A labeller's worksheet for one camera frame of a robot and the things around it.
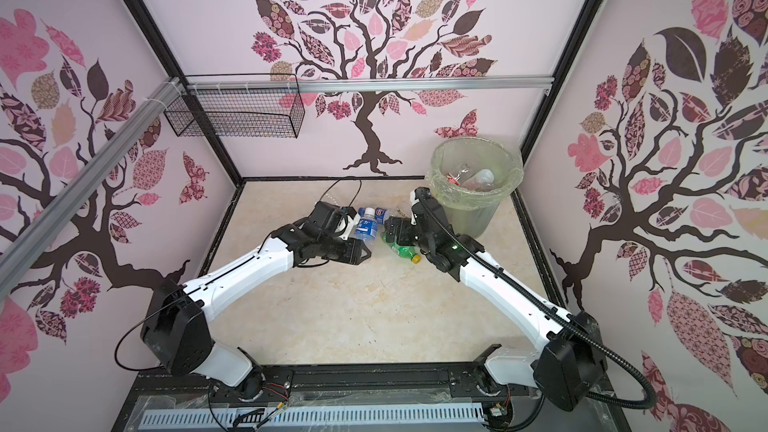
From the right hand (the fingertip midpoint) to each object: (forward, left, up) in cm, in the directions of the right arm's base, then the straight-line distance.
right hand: (400, 219), depth 79 cm
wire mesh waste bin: (+8, -24, -13) cm, 29 cm away
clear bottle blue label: (+1, +9, -4) cm, 10 cm away
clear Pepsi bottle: (+16, +6, -18) cm, 25 cm away
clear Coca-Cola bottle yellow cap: (+23, -20, -8) cm, 31 cm away
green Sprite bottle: (+2, -2, -20) cm, 20 cm away
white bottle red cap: (+20, -28, -7) cm, 35 cm away
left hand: (-6, +11, -9) cm, 15 cm away
